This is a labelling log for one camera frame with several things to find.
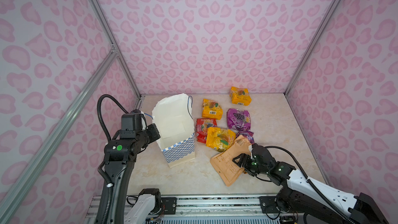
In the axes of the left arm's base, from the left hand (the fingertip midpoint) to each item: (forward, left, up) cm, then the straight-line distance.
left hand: (156, 128), depth 69 cm
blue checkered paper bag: (+21, -2, -19) cm, 28 cm away
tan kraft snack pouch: (-12, -33, -24) cm, 43 cm away
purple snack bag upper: (+18, -43, -22) cm, 52 cm away
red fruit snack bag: (+16, -20, -24) cm, 35 cm away
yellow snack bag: (+26, -26, -20) cm, 42 cm away
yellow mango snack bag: (+5, -30, -21) cm, 37 cm away
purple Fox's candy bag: (+12, -47, -26) cm, 55 cm away
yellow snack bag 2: (+38, -47, -21) cm, 64 cm away
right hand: (-9, -37, -20) cm, 43 cm away
